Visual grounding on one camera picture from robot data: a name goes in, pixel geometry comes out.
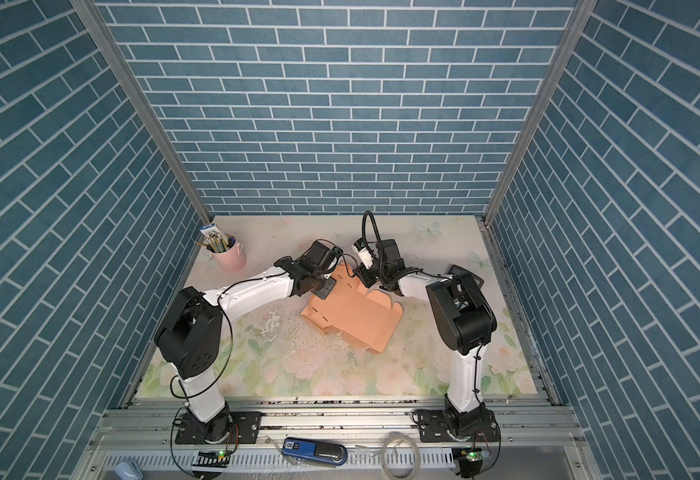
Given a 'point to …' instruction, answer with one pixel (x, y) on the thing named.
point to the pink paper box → (363, 318)
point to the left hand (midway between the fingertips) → (326, 281)
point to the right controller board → (469, 460)
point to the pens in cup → (215, 240)
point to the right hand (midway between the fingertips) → (357, 264)
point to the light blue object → (128, 470)
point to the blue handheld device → (313, 451)
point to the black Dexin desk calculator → (457, 270)
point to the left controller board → (212, 459)
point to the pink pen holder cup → (231, 260)
